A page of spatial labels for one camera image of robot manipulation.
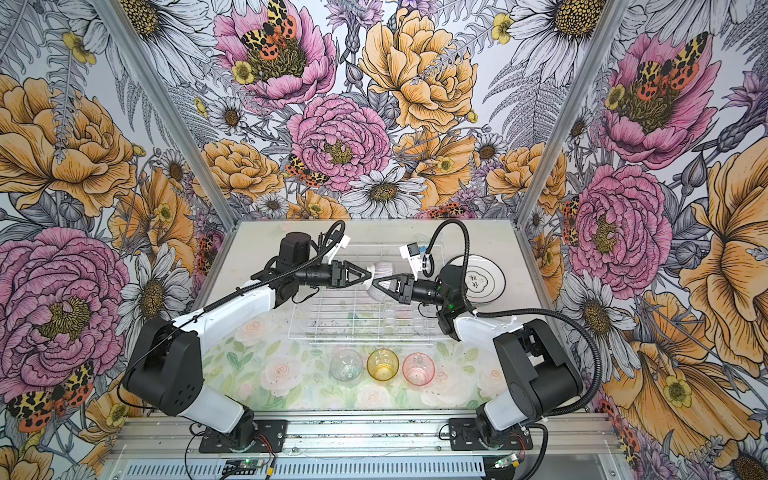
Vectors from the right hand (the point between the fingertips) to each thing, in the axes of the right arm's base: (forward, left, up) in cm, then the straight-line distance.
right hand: (374, 292), depth 75 cm
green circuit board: (-32, +32, -23) cm, 51 cm away
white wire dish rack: (+5, +9, -21) cm, 24 cm away
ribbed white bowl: (+5, -2, +3) cm, 6 cm away
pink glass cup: (-11, -11, -23) cm, 27 cm away
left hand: (+3, +2, -2) cm, 4 cm away
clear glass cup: (-10, +9, -22) cm, 26 cm away
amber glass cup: (-11, -1, -20) cm, 23 cm away
